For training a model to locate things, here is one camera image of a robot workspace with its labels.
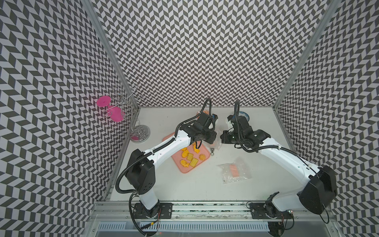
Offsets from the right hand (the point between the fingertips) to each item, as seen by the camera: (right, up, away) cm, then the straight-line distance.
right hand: (221, 139), depth 80 cm
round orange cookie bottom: (-10, -12, +11) cm, 19 cm away
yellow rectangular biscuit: (-15, -15, +9) cm, 23 cm away
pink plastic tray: (-13, -2, -14) cm, 19 cm away
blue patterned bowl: (+21, +15, +28) cm, 38 cm away
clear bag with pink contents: (+11, -19, +5) cm, 22 cm away
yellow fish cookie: (-21, -16, +8) cm, 27 cm away
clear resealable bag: (-3, 0, -9) cm, 10 cm away
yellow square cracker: (-18, -12, +11) cm, 24 cm away
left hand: (-4, +1, +1) cm, 4 cm away
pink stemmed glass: (-61, +15, +5) cm, 63 cm away
